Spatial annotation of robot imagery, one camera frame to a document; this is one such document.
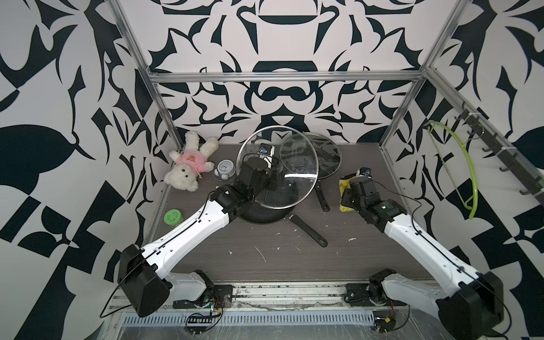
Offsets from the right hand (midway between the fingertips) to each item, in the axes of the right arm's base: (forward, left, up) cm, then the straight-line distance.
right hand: (347, 190), depth 83 cm
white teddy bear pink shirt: (+20, +68, -7) cm, 71 cm away
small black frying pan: (0, +8, -7) cm, 10 cm away
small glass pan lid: (+18, +4, 0) cm, 18 cm away
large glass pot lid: (+23, +18, -9) cm, 31 cm away
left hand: (+3, +29, +14) cm, 32 cm away
